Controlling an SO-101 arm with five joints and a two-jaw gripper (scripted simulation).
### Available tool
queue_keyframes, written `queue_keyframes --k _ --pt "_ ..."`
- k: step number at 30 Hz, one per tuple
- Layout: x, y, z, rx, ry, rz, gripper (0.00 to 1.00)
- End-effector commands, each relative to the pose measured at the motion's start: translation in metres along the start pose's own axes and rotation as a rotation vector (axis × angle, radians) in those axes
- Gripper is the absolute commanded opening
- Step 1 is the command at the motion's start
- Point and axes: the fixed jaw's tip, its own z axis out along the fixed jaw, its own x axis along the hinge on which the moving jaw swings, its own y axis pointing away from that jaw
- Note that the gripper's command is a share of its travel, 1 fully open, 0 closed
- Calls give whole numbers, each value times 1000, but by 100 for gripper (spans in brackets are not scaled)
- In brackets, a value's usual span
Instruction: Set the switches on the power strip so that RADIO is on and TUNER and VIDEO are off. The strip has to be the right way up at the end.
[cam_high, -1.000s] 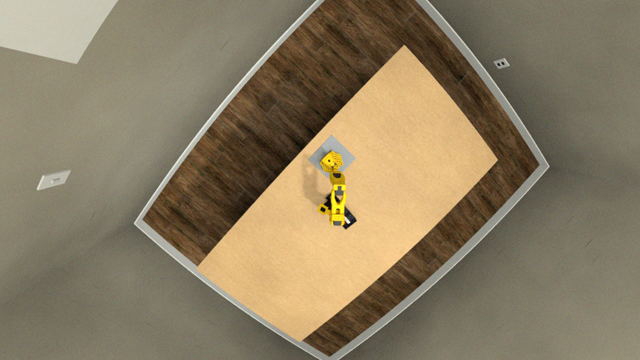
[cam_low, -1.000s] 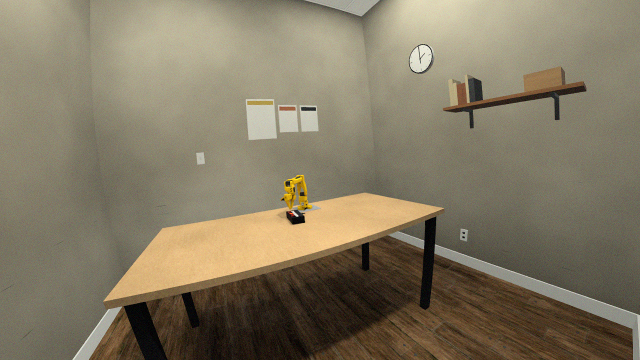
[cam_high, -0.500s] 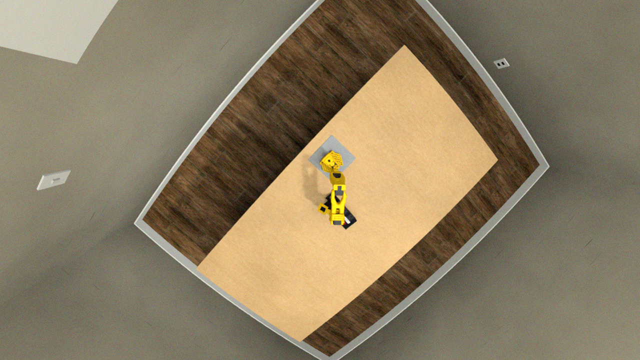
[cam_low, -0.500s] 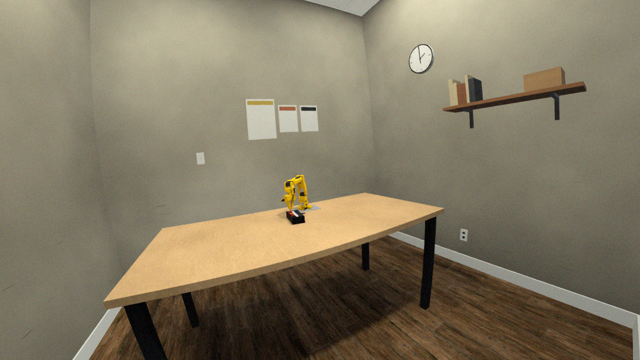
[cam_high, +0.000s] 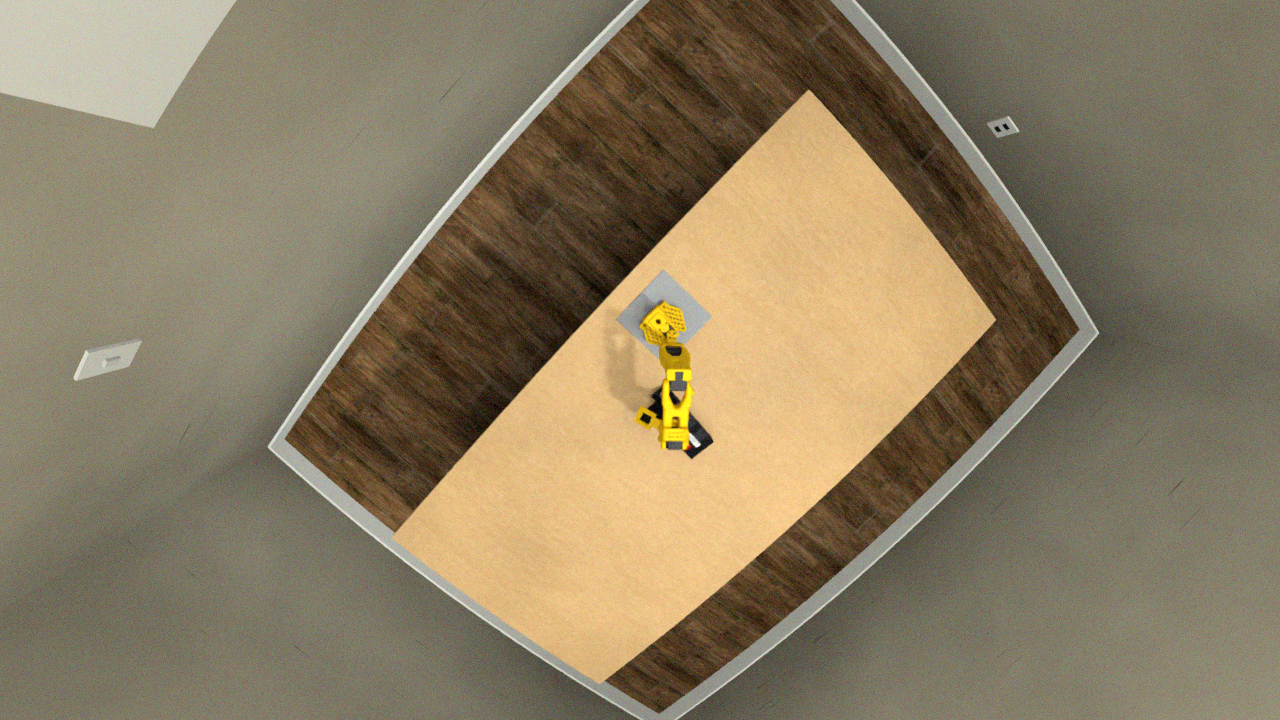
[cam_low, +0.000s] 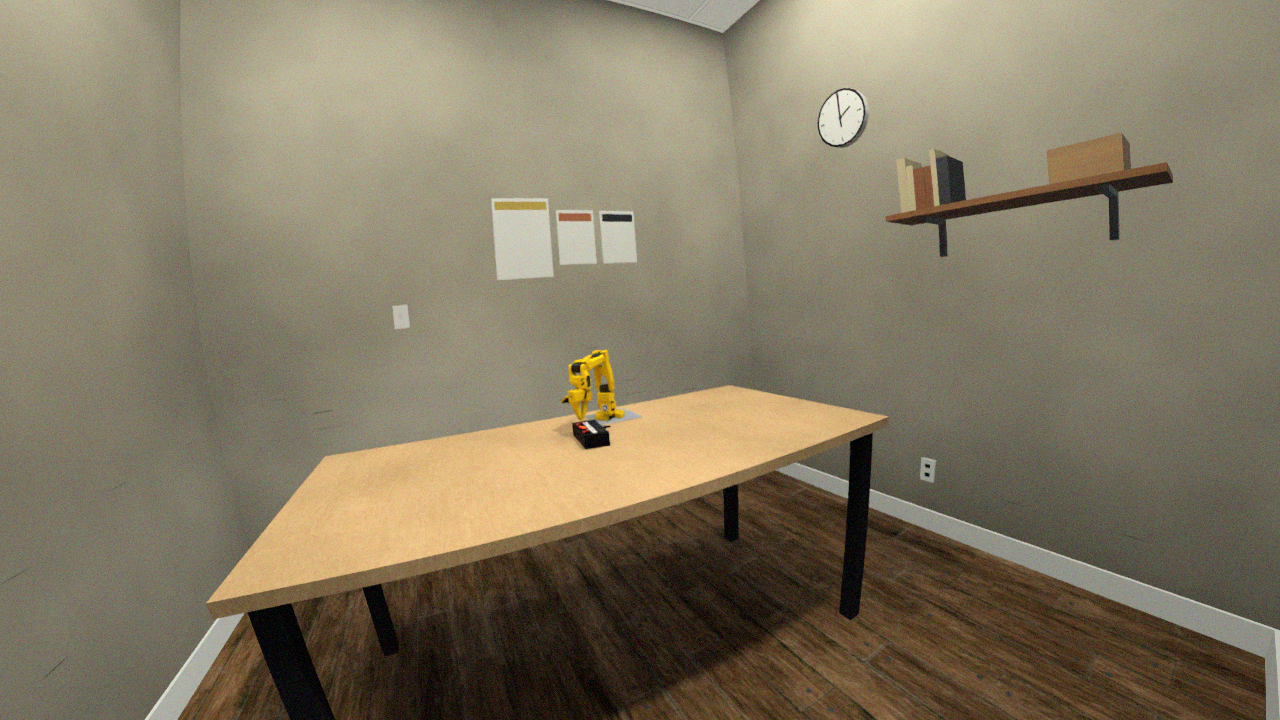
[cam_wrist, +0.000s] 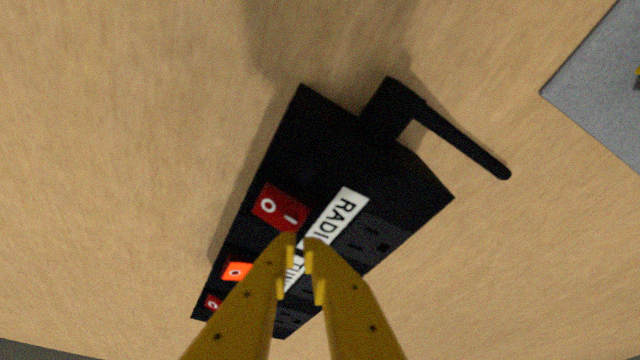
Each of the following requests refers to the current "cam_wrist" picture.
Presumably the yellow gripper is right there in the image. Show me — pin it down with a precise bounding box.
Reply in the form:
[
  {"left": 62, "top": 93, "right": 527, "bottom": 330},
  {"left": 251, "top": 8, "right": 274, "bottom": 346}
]
[{"left": 178, "top": 232, "right": 408, "bottom": 360}]

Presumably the black power strip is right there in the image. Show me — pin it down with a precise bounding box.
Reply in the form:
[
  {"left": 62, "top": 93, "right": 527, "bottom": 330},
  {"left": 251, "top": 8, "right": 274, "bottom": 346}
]
[{"left": 190, "top": 75, "right": 512, "bottom": 340}]

